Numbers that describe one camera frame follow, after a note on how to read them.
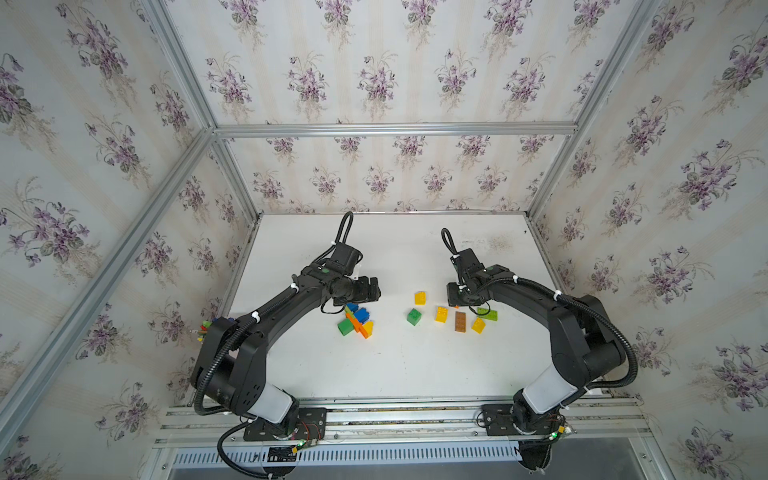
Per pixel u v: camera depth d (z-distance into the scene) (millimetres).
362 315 907
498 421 732
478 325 904
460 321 905
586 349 458
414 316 887
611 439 727
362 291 757
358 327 882
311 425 722
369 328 887
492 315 911
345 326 887
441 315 901
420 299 944
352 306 910
